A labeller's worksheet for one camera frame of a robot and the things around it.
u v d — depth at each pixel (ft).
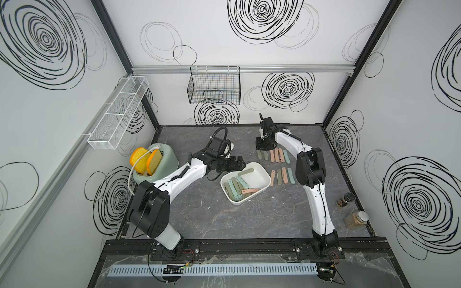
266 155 3.44
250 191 2.92
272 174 3.16
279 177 3.16
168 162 2.82
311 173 2.06
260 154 3.35
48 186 1.69
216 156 2.18
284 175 3.15
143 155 2.62
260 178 3.11
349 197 2.59
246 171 3.16
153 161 2.54
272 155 3.44
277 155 3.45
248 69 2.97
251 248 2.47
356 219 2.41
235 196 2.89
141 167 2.60
